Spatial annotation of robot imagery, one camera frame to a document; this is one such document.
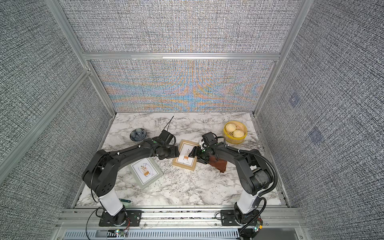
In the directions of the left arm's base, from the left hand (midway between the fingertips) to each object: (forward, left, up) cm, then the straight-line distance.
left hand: (178, 153), depth 91 cm
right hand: (0, -8, 0) cm, 8 cm away
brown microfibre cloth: (-6, -25, -3) cm, 26 cm away
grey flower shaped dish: (+18, +28, -3) cm, 33 cm away
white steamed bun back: (+18, -36, 0) cm, 40 cm away
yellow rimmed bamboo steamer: (+11, -34, -1) cm, 36 cm away
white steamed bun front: (+14, -41, -1) cm, 43 cm away
